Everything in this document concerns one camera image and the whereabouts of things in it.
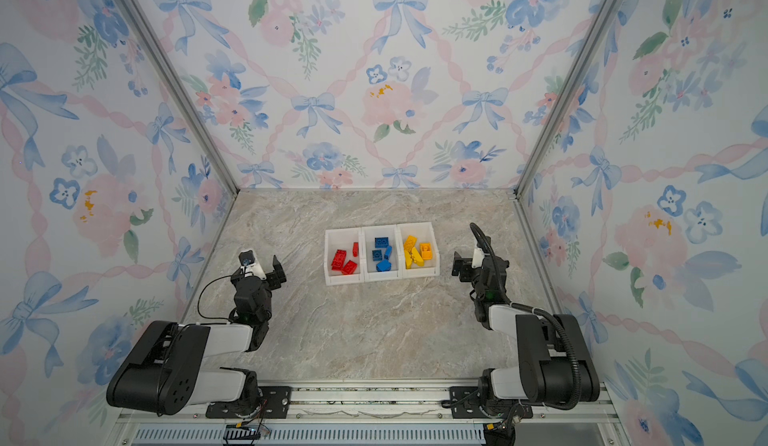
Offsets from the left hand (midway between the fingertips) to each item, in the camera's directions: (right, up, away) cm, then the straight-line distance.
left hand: (261, 258), depth 88 cm
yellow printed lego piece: (+50, +1, +11) cm, 51 cm away
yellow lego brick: (+46, -1, +10) cm, 48 cm away
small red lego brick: (+26, +2, +13) cm, 29 cm away
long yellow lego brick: (+44, +3, +15) cm, 47 cm away
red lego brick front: (+21, -1, +8) cm, 23 cm away
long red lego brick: (+25, -4, +10) cm, 27 cm away
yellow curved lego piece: (+43, -1, +7) cm, 44 cm away
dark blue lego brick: (+34, 0, +12) cm, 36 cm away
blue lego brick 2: (+36, -4, +9) cm, 37 cm away
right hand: (+63, +2, +4) cm, 63 cm away
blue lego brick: (+35, +4, +16) cm, 38 cm away
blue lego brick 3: (+37, +1, +12) cm, 39 cm away
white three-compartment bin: (+30, -4, +5) cm, 31 cm away
